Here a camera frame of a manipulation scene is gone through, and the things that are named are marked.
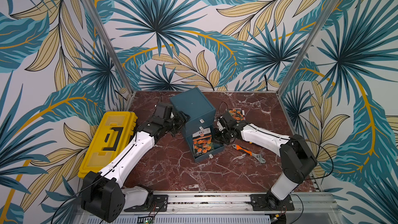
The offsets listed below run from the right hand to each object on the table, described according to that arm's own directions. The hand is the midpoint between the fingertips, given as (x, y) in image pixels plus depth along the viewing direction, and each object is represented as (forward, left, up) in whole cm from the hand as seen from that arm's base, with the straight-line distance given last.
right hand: (210, 139), depth 87 cm
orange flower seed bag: (0, +4, -3) cm, 5 cm away
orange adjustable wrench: (-8, -27, -7) cm, 29 cm away
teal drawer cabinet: (+6, +5, +17) cm, 18 cm away
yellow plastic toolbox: (+2, +49, +10) cm, 50 cm away
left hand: (+3, +12, +14) cm, 18 cm away
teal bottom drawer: (-5, -4, +1) cm, 6 cm away
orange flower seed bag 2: (+21, -21, -5) cm, 30 cm away
